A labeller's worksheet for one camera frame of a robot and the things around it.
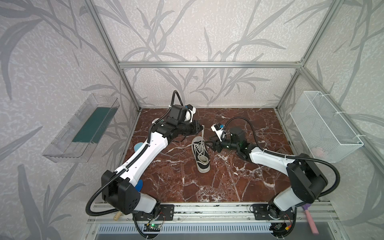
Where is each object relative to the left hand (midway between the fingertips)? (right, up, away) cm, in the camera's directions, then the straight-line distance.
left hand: (206, 123), depth 75 cm
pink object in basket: (+55, -14, -2) cm, 57 cm away
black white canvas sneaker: (-3, -19, +14) cm, 24 cm away
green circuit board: (-26, -50, -3) cm, 57 cm away
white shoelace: (-2, -13, +13) cm, 19 cm away
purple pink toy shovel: (+51, -43, +1) cm, 67 cm away
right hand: (+1, -7, +8) cm, 11 cm away
